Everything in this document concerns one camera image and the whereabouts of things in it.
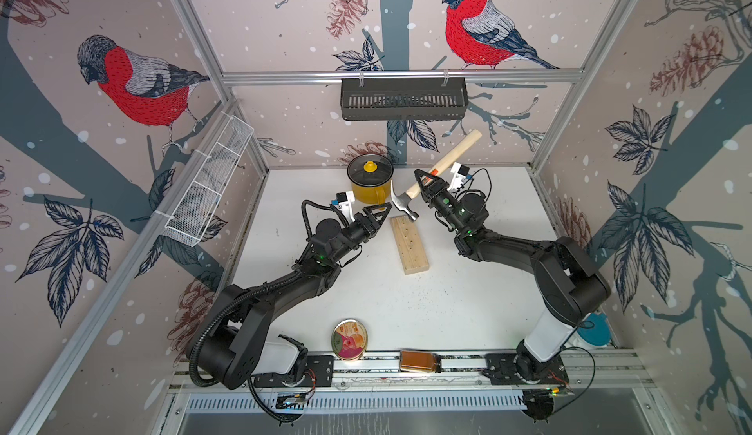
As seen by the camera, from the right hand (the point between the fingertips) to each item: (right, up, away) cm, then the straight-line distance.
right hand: (416, 170), depth 79 cm
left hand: (-6, -10, -4) cm, 12 cm away
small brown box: (-1, -49, -7) cm, 49 cm away
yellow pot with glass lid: (-15, 0, +28) cm, 31 cm away
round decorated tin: (-18, -45, -3) cm, 49 cm away
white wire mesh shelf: (-65, -8, +9) cm, 66 cm away
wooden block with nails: (0, -26, +13) cm, 29 cm away
